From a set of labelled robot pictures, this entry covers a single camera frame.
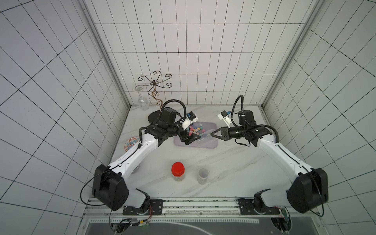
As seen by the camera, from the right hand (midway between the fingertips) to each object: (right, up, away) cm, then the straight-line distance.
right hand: (212, 131), depth 76 cm
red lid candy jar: (-19, -21, -1) cm, 28 cm away
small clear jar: (-5, -24, +1) cm, 24 cm away
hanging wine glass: (-43, +17, +16) cm, 49 cm away
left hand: (-11, 0, 0) cm, 11 cm away
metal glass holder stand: (-33, +28, +14) cm, 46 cm away
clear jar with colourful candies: (-4, -3, +5) cm, 7 cm away
